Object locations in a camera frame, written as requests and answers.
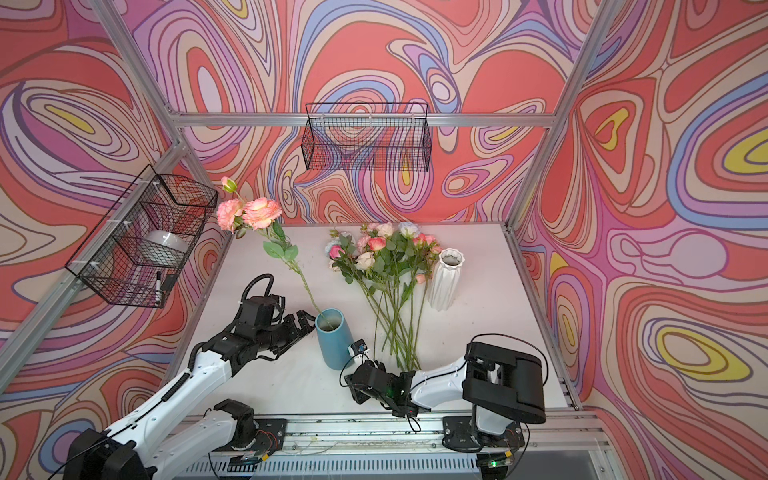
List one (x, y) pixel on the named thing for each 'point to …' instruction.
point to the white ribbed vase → (444, 284)
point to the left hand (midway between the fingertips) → (315, 329)
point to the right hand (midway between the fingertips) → (356, 383)
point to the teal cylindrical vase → (334, 338)
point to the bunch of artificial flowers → (392, 261)
